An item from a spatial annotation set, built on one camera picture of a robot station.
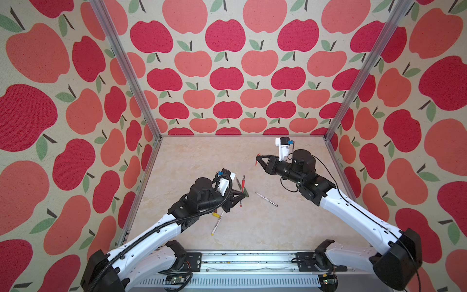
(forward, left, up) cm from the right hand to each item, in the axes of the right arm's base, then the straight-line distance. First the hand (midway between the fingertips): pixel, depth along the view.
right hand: (261, 156), depth 72 cm
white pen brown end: (-4, -6, -31) cm, 32 cm away
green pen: (0, +5, -31) cm, 31 cm away
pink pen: (+4, +9, -30) cm, 32 cm away
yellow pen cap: (-14, +19, -30) cm, 38 cm away
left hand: (-15, +5, -8) cm, 18 cm away
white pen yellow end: (-19, +18, -30) cm, 39 cm away
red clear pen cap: (-2, +2, -2) cm, 4 cm away
